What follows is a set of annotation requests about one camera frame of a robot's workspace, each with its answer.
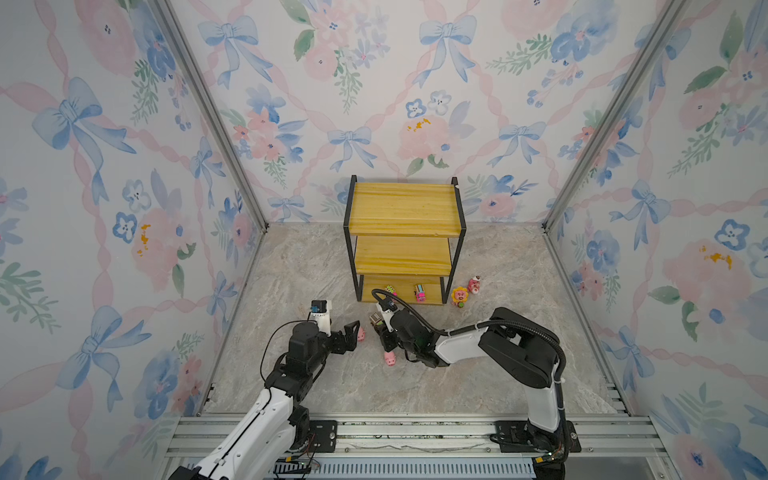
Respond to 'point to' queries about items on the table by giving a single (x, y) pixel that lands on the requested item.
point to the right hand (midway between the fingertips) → (377, 324)
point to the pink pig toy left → (361, 334)
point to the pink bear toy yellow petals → (459, 296)
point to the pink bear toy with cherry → (474, 284)
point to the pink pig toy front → (390, 358)
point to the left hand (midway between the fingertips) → (345, 320)
